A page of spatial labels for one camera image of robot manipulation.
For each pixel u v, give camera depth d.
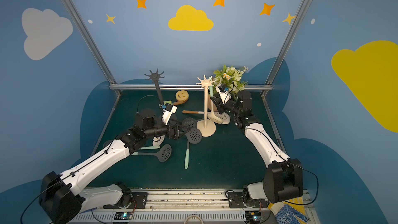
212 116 0.84
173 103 1.15
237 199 0.75
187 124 1.01
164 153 0.88
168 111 0.65
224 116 1.02
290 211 0.71
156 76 0.73
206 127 1.01
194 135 0.95
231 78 0.89
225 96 0.65
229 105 0.69
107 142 0.88
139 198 0.75
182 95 1.16
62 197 0.37
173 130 0.63
